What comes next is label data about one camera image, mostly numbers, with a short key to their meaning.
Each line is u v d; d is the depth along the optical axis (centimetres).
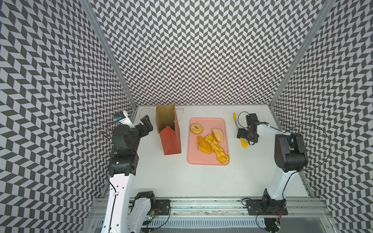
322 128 75
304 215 75
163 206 72
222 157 89
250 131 77
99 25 79
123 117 55
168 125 75
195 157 91
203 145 91
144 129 60
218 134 96
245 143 94
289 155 51
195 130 101
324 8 68
